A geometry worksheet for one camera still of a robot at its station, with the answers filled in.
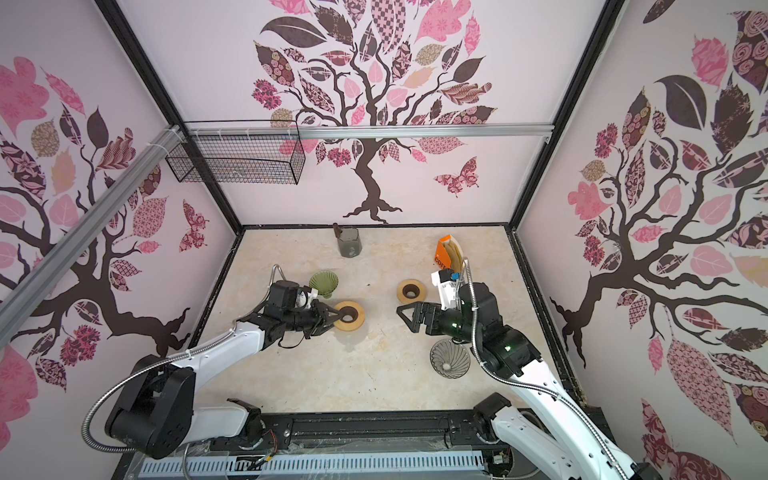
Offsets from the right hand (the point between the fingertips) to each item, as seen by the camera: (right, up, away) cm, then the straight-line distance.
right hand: (410, 309), depth 69 cm
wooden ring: (+2, 0, +32) cm, 32 cm away
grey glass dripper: (+12, -17, +15) cm, 26 cm away
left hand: (-18, -6, +15) cm, 24 cm away
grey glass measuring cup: (-19, +17, +35) cm, 44 cm away
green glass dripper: (-27, +3, +31) cm, 42 cm away
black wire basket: (-63, +52, +53) cm, 98 cm away
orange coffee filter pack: (+16, +13, +32) cm, 37 cm away
